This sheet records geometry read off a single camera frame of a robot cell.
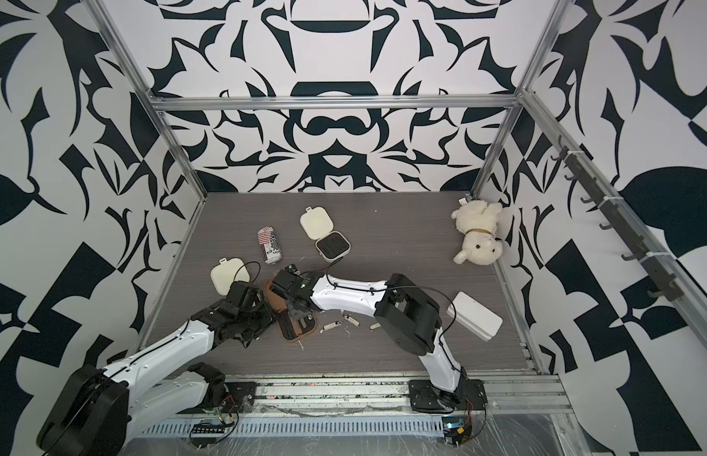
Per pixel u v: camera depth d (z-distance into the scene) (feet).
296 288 2.10
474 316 2.73
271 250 3.25
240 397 2.44
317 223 3.46
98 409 1.32
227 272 3.15
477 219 3.31
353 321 2.86
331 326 2.84
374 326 2.84
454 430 2.34
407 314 1.62
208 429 2.39
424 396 2.43
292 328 2.78
